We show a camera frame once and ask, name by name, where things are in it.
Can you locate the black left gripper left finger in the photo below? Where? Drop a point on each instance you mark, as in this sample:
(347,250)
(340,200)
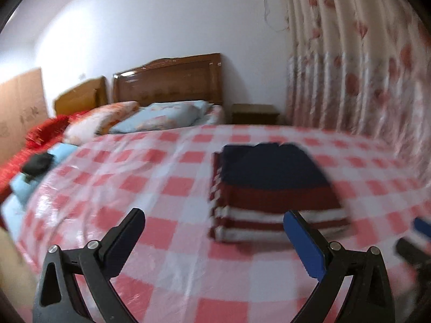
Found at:
(58,297)

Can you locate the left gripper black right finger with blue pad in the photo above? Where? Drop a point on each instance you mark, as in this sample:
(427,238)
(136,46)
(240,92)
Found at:
(369,297)

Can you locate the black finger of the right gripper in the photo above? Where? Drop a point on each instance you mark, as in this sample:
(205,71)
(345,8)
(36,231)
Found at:
(410,253)

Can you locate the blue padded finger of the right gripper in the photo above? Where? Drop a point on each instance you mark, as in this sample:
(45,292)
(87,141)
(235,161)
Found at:
(422,226)

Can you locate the red grey navy striped sweater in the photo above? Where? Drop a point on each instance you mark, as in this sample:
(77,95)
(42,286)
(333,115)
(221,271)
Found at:
(253,186)

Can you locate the light blue folded cloth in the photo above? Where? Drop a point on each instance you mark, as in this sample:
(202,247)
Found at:
(13,209)

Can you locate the black cloth item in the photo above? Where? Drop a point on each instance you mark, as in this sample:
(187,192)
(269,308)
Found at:
(38,164)

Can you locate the red fringed blanket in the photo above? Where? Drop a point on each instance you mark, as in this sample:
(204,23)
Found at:
(39,139)

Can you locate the orange floral pillow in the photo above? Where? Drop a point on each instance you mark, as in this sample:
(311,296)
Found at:
(98,122)

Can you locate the dark wooden nightstand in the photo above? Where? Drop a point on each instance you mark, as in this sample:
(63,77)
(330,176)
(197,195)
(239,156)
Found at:
(254,114)

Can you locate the pink floral curtain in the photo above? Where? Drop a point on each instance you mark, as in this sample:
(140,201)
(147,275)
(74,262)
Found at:
(362,67)

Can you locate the brown cardboard sheet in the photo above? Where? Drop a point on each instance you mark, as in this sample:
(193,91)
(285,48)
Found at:
(22,107)

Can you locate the light wooden headboard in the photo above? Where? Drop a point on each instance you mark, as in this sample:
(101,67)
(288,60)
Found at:
(86,96)

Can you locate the light blue floral folded quilt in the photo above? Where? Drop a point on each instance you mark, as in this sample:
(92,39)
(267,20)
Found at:
(163,116)

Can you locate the brown carved wooden headboard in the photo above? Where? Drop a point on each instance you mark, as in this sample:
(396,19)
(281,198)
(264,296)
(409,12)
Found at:
(192,78)

